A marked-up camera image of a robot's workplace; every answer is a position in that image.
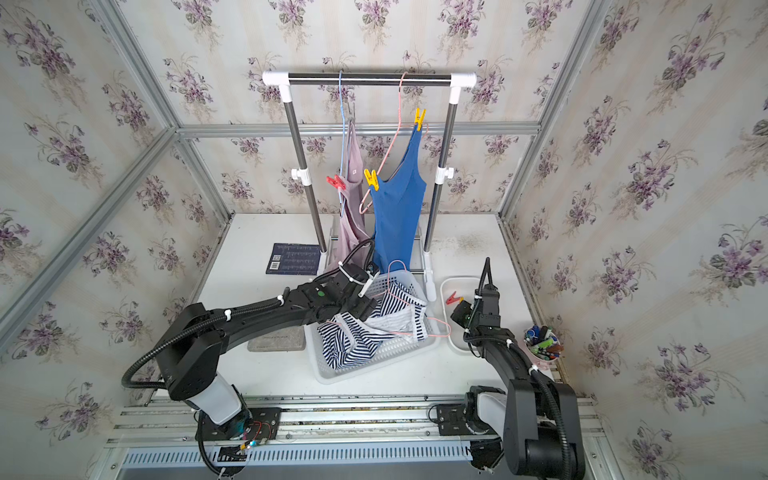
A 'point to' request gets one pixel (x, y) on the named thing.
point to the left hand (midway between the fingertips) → (365, 293)
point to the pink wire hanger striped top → (408, 300)
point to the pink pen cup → (543, 346)
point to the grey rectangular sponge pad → (283, 340)
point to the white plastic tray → (454, 290)
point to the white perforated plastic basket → (388, 351)
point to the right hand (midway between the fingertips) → (464, 308)
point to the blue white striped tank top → (396, 314)
